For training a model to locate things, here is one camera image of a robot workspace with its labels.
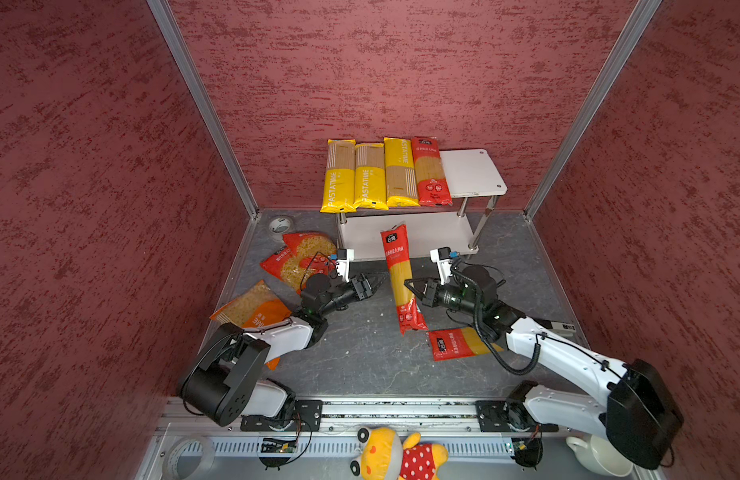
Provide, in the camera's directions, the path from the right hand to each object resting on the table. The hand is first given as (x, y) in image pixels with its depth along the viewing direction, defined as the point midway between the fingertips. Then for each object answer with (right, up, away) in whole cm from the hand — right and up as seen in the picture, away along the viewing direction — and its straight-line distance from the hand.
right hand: (402, 290), depth 75 cm
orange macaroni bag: (-43, -7, +14) cm, 46 cm away
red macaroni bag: (-31, +8, +23) cm, 39 cm away
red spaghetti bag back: (-1, +11, +4) cm, 12 cm away
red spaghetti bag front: (+17, -17, +9) cm, 25 cm away
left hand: (-4, +2, +4) cm, 6 cm away
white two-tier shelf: (+21, +28, +6) cm, 35 cm away
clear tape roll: (-51, -39, -6) cm, 65 cm away
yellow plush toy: (-4, -34, -12) cm, 36 cm away
